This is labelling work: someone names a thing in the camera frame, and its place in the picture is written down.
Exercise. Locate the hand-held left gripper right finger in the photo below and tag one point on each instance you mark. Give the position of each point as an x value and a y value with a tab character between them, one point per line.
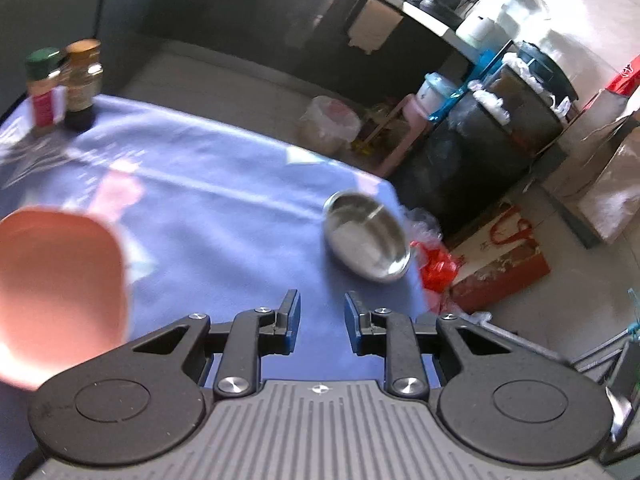
352	322

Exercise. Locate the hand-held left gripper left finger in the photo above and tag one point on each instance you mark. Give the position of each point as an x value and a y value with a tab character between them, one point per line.
292	320

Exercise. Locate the stainless steel bowl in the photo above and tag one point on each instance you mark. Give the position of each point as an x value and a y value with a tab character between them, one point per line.
367	245

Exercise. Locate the pink plastic bowl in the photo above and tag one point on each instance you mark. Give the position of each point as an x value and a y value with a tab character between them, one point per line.
55	290

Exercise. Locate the red plastic bag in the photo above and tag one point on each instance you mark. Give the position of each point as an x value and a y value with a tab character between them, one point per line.
437	267

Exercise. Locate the clear plastic bag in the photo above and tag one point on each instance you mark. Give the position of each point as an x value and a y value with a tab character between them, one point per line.
422	225

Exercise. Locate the blue patterned tablecloth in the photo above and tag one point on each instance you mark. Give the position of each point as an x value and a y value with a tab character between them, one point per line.
225	195

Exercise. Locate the red gift bag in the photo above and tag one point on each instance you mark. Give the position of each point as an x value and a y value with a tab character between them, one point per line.
500	270

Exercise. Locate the black trash bin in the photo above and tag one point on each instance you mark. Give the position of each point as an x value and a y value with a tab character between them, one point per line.
465	160

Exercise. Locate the white trash bin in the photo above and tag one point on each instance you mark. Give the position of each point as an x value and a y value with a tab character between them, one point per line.
327	122

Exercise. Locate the pink plastic stool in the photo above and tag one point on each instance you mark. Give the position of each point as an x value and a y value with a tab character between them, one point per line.
407	120

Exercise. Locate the blue-lidded white container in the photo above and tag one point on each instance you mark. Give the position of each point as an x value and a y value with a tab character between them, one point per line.
435	92

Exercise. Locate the white plastic bag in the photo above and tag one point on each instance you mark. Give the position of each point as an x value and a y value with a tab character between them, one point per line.
492	105
522	70

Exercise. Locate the brown cardboard box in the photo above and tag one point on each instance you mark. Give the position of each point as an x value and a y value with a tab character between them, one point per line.
605	180

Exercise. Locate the white hanging bin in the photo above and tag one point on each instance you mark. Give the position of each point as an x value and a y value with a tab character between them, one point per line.
372	27

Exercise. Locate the dark kitchen counter cabinet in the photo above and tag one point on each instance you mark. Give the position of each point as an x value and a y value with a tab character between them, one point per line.
250	10

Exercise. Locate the dark sauce bottle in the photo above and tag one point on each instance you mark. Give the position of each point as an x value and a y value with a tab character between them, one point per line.
80	90

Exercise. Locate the black basin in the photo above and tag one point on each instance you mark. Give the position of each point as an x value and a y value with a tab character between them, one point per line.
550	70

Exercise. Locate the green-lidded spice jar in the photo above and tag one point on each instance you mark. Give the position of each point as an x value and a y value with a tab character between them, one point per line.
42	105

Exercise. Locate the white plastic container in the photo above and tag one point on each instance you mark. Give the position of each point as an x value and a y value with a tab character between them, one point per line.
505	10

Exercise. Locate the red box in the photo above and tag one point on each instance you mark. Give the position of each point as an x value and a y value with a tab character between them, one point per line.
627	75

